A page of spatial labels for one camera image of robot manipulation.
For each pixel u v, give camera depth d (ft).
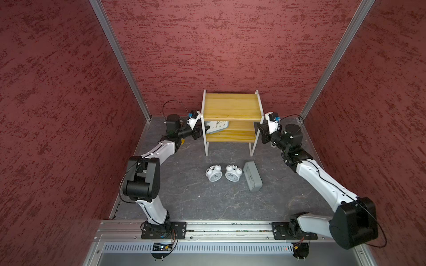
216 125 2.92
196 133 2.60
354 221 1.33
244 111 2.60
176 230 2.44
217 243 2.33
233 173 2.78
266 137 2.30
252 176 2.71
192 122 2.53
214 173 2.75
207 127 2.77
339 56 2.87
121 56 2.86
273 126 2.23
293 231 2.19
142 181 1.58
